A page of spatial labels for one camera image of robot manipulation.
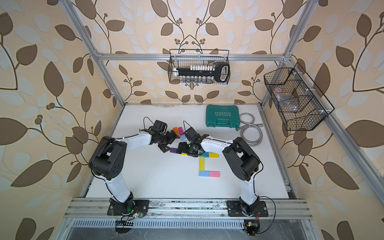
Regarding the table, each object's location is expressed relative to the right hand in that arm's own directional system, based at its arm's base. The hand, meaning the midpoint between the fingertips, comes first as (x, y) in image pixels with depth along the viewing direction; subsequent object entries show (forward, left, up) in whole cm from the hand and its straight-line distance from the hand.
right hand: (182, 152), depth 92 cm
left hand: (+8, +4, +3) cm, 9 cm away
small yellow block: (-2, -20, -1) cm, 20 cm away
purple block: (+2, +5, +1) cm, 6 cm away
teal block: (-2, -15, +1) cm, 15 cm away
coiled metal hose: (+32, -49, -1) cm, 58 cm away
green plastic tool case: (+27, -29, +2) cm, 40 cm away
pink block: (-13, -20, -2) cm, 24 cm away
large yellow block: (-4, -2, +7) cm, 8 cm away
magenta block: (+18, +1, -2) cm, 18 cm away
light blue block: (-13, -13, -2) cm, 19 cm away
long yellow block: (-6, -12, -3) cm, 14 cm away
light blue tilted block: (+12, 0, -2) cm, 12 cm away
